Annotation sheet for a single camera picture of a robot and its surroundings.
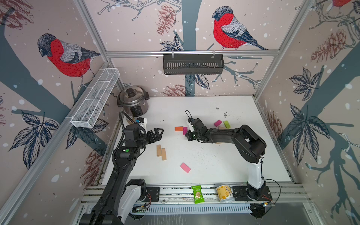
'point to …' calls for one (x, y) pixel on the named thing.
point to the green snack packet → (198, 194)
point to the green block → (227, 124)
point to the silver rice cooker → (134, 100)
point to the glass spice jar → (129, 122)
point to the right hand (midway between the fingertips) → (186, 133)
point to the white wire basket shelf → (86, 116)
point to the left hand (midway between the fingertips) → (159, 129)
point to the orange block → (179, 128)
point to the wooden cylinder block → (222, 128)
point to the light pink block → (185, 168)
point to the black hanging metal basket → (193, 64)
